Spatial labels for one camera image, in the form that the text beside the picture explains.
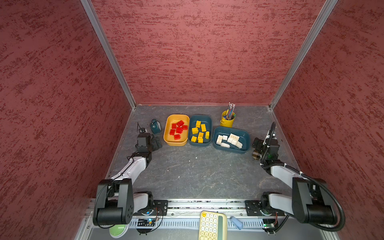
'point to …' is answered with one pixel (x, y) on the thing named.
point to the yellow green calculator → (213, 226)
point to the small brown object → (256, 156)
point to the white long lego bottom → (235, 135)
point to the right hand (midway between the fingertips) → (261, 141)
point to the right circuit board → (269, 223)
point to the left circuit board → (146, 222)
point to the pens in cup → (230, 115)
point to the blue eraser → (237, 222)
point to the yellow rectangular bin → (169, 139)
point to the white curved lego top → (225, 145)
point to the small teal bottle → (155, 126)
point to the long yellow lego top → (203, 128)
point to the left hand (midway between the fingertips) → (152, 143)
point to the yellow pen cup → (224, 122)
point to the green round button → (119, 230)
